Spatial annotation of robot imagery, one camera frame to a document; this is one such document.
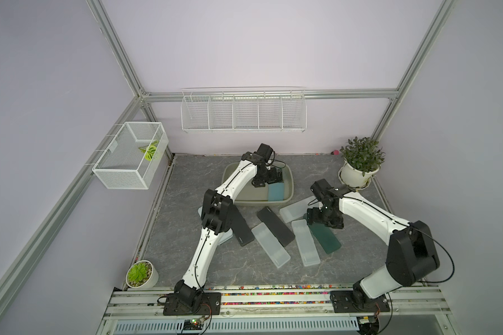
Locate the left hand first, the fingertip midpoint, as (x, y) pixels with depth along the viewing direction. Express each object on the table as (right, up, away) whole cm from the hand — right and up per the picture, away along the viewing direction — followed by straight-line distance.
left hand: (277, 182), depth 97 cm
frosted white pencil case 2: (+11, -26, -10) cm, 30 cm away
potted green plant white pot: (+38, +11, -4) cm, 40 cm away
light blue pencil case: (0, -5, +7) cm, 8 cm away
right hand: (+16, -16, -10) cm, 25 cm away
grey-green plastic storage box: (-12, -7, +5) cm, 14 cm away
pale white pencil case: (-23, -22, -8) cm, 33 cm away
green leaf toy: (-52, +14, -16) cm, 56 cm away
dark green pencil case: (+20, -23, -8) cm, 31 cm away
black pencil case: (-17, -20, -3) cm, 27 cm away
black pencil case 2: (-4, -16, -1) cm, 17 cm away
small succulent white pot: (-49, -31, -26) cm, 64 cm away
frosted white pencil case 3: (+10, -13, +2) cm, 17 cm away
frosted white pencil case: (-4, -26, -10) cm, 28 cm away
